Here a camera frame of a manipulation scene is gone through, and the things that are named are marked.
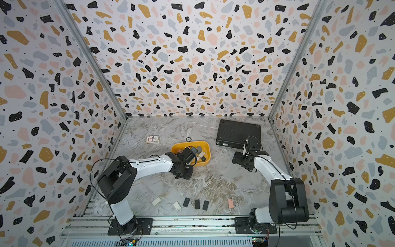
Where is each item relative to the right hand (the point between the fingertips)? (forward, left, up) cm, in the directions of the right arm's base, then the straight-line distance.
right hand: (239, 160), depth 91 cm
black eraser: (+3, +21, -4) cm, 22 cm away
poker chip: (+20, +33, -6) cm, 39 cm away
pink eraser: (-22, +6, -6) cm, 24 cm away
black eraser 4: (-24, +19, -6) cm, 31 cm away
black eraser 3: (-24, +24, -5) cm, 34 cm away
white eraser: (+8, +23, -7) cm, 25 cm away
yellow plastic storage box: (+12, +22, -1) cm, 25 cm away
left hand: (-8, +28, -4) cm, 29 cm away
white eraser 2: (-23, +46, -5) cm, 52 cm away
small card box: (+17, +58, -3) cm, 60 cm away
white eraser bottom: (-25, +34, -5) cm, 42 cm away
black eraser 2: (-23, +30, -6) cm, 38 cm away
